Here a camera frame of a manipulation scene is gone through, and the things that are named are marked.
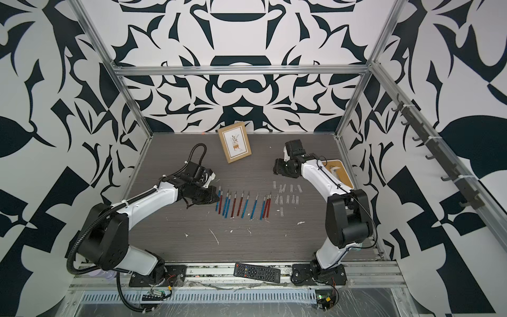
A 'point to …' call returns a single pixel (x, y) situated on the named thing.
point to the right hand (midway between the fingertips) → (278, 166)
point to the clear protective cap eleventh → (274, 185)
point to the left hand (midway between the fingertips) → (217, 195)
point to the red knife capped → (240, 203)
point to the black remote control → (256, 272)
